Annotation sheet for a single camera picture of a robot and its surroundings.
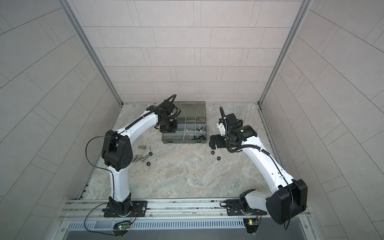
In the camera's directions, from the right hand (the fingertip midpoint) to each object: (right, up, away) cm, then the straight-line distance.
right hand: (216, 143), depth 77 cm
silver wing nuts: (-8, +5, +22) cm, 24 cm away
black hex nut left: (-39, -13, +8) cm, 42 cm away
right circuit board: (+15, -36, -9) cm, 40 cm away
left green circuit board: (-42, -34, -13) cm, 56 cm away
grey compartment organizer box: (-14, +6, +24) cm, 29 cm away
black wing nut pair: (-9, 0, +19) cm, 21 cm away
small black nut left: (-38, -9, +12) cm, 41 cm away
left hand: (-21, +7, +13) cm, 26 cm away
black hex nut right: (+3, -11, +11) cm, 16 cm away
